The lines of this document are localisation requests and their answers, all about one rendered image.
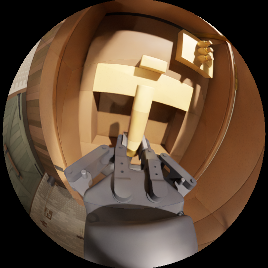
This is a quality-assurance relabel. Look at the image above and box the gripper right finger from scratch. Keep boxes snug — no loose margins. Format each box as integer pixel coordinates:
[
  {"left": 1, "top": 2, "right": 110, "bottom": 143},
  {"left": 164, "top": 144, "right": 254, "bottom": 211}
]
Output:
[{"left": 137, "top": 134, "right": 197, "bottom": 204}]

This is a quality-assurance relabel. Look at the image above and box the brown wooden tool chest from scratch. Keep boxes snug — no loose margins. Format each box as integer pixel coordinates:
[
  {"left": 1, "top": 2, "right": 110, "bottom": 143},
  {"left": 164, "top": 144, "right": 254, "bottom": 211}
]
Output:
[{"left": 39, "top": 1, "right": 266, "bottom": 253}]

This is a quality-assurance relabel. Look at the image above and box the cream round knife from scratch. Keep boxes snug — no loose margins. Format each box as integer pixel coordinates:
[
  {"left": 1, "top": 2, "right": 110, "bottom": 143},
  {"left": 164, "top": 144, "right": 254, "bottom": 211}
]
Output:
[{"left": 92, "top": 62, "right": 195, "bottom": 158}]

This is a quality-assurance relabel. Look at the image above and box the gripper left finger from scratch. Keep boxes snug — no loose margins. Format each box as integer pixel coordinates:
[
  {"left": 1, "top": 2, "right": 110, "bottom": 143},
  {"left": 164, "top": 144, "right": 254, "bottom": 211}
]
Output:
[{"left": 63, "top": 133, "right": 133, "bottom": 204}]

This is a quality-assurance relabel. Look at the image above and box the tan square open box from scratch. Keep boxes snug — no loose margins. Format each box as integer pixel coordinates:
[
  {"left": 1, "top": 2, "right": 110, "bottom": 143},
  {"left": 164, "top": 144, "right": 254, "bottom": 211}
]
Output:
[{"left": 174, "top": 29, "right": 215, "bottom": 79}]

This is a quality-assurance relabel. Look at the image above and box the cream wooden keeper block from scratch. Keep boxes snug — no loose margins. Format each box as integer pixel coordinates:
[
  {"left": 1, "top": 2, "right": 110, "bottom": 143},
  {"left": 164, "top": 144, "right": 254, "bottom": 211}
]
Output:
[{"left": 133, "top": 54, "right": 169, "bottom": 82}]

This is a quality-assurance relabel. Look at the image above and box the green plank door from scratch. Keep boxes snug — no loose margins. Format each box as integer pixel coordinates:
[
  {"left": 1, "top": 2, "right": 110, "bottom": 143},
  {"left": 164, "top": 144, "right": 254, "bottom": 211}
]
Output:
[{"left": 2, "top": 92, "right": 44, "bottom": 208}]

